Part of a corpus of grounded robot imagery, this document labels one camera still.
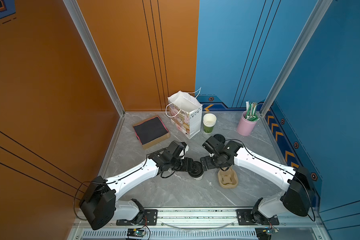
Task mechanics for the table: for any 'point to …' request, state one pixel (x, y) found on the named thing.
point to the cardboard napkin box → (156, 140)
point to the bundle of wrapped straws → (251, 113)
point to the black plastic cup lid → (196, 170)
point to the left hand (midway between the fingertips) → (193, 164)
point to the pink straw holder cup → (245, 126)
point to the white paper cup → (198, 178)
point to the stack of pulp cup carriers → (228, 178)
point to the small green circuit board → (135, 232)
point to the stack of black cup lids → (220, 137)
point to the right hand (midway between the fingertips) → (209, 165)
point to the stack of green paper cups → (209, 122)
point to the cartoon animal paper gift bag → (186, 112)
